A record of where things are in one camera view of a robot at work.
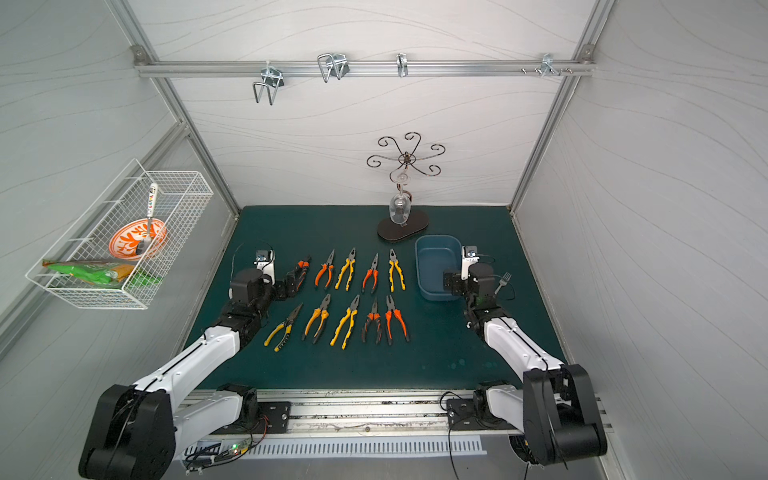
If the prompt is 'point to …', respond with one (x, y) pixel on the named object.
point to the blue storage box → (436, 254)
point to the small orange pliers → (389, 314)
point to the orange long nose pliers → (374, 271)
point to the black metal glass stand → (407, 154)
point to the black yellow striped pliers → (289, 325)
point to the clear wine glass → (400, 207)
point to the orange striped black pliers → (373, 315)
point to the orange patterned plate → (123, 244)
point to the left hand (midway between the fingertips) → (277, 273)
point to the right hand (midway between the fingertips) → (469, 266)
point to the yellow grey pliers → (349, 263)
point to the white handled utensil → (145, 244)
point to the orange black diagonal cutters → (305, 264)
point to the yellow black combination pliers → (392, 263)
